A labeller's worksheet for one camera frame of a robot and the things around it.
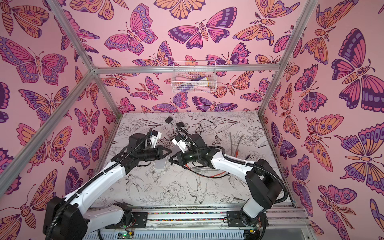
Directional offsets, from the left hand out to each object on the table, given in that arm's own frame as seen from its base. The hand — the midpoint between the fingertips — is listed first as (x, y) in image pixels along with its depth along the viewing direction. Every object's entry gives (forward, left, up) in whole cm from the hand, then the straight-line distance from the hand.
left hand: (172, 150), depth 77 cm
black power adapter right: (+33, 0, -19) cm, 38 cm away
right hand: (-4, +1, -2) cm, 4 cm away
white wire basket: (+46, -11, +14) cm, 49 cm away
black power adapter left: (+38, +9, -18) cm, 43 cm away
